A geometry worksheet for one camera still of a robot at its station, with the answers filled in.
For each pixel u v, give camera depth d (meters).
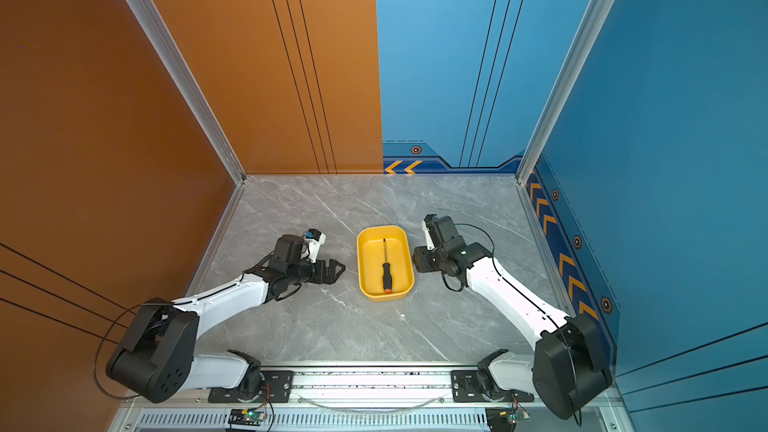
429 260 0.74
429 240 0.68
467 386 0.72
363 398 0.73
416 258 0.82
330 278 0.80
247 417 0.71
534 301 0.46
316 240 0.81
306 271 0.77
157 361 0.42
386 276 0.91
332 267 0.81
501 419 0.70
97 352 0.45
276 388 0.73
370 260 0.95
